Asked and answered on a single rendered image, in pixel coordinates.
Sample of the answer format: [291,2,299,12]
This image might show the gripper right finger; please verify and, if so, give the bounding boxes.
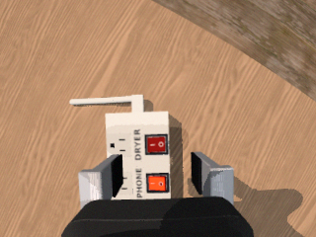
[191,152,234,206]

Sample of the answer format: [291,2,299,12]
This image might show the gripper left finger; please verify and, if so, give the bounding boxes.
[78,154,123,209]

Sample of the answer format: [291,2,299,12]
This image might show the white power strip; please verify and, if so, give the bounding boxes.
[69,95,171,199]

